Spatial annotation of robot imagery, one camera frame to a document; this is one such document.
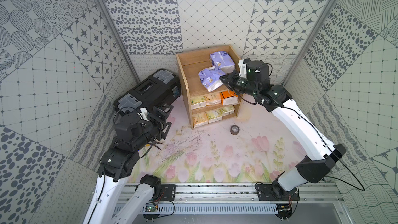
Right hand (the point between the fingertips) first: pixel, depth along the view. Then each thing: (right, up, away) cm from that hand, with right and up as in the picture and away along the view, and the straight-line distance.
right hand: (218, 80), depth 67 cm
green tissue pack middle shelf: (-10, -11, +16) cm, 22 cm away
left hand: (-19, -13, -7) cm, 24 cm away
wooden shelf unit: (-15, +12, +21) cm, 28 cm away
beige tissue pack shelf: (-1, -9, +19) cm, 20 cm away
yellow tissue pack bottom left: (-9, -21, +28) cm, 36 cm away
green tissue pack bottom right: (+9, -16, +31) cm, 36 cm away
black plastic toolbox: (-34, -2, +29) cm, 45 cm away
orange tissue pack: (+7, -7, +16) cm, 19 cm away
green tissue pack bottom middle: (0, -19, +28) cm, 34 cm away
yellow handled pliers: (-37, -35, +23) cm, 56 cm away
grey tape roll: (+13, -28, +29) cm, 42 cm away
